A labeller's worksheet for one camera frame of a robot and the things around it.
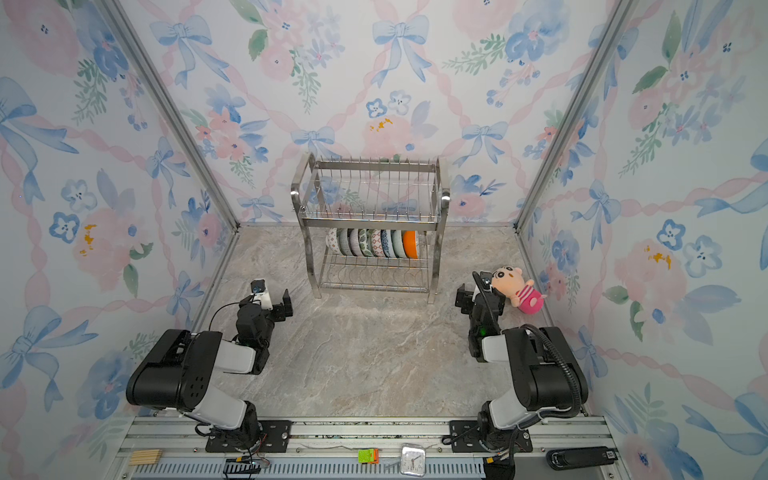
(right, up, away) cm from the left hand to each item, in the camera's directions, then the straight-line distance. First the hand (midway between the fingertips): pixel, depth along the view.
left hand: (272, 289), depth 91 cm
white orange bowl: (+43, +14, +9) cm, 46 cm away
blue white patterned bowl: (+35, +15, +9) cm, 39 cm away
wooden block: (-22, -37, -21) cm, 48 cm away
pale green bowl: (+38, +17, +9) cm, 43 cm away
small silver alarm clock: (+41, -37, -22) cm, 60 cm away
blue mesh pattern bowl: (+32, +14, +9) cm, 36 cm away
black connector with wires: (0, -41, -18) cm, 45 cm away
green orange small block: (+31, -36, -22) cm, 52 cm away
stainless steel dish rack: (+32, +18, -18) cm, 40 cm away
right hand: (+64, +1, +2) cm, 64 cm away
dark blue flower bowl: (+20, +15, +9) cm, 27 cm away
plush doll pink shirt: (+74, +2, +3) cm, 74 cm away
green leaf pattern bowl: (+28, +15, +9) cm, 33 cm away
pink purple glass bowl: (+24, +17, +9) cm, 30 cm away
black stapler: (+74, -36, -23) cm, 86 cm away
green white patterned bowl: (+16, +15, +9) cm, 24 cm away
